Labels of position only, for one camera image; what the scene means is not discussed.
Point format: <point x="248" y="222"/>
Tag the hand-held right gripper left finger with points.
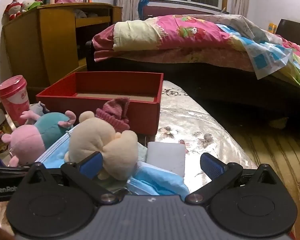
<point x="91" y="165"/>

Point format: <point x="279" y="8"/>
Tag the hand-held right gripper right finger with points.
<point x="212" y="166"/>

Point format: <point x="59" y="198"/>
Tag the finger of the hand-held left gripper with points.
<point x="7" y="171"/>

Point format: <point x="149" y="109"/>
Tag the beige plush toy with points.
<point x="95" y="137"/>

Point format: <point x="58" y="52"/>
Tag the blue face mask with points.
<point x="52" y="153"/>
<point x="160" y="182"/>

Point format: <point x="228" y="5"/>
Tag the pink pig plush teal dress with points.
<point x="50" y="127"/>

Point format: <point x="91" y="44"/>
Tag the pink knit hat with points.
<point x="115" y="113"/>

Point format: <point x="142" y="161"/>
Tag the red cardboard box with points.
<point x="140" y="115"/>

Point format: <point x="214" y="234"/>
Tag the white foam block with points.
<point x="166" y="156"/>

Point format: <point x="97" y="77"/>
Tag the floral table cover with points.
<point x="190" y="120"/>

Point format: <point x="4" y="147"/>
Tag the pale green cloth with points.
<point x="142" y="152"/>

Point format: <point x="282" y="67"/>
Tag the crumpled blue face mask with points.
<point x="160" y="182"/>

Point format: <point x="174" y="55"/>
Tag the grey plush toy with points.
<point x="37" y="108"/>

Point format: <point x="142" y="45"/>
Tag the red lidded cup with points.
<point x="13" y="100"/>

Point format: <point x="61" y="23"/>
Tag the dark wooden bed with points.
<point x="190" y="85"/>

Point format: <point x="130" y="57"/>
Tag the blue white printed blanket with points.
<point x="262" y="52"/>

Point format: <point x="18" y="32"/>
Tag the wooden desk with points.
<point x="52" y="37"/>

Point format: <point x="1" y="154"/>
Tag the pink strawberry print quilt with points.
<point x="180" y="35"/>

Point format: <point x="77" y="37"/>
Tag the yellow box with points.
<point x="272" y="28"/>

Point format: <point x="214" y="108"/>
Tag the grey cloth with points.
<point x="83" y="13"/>

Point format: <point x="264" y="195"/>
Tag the red santa doll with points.
<point x="13" y="8"/>

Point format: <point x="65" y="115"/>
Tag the blue bag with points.
<point x="142" y="7"/>

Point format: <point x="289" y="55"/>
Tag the green white plush toy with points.
<point x="30" y="5"/>

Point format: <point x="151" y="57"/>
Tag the dark small jar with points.
<point x="46" y="0"/>

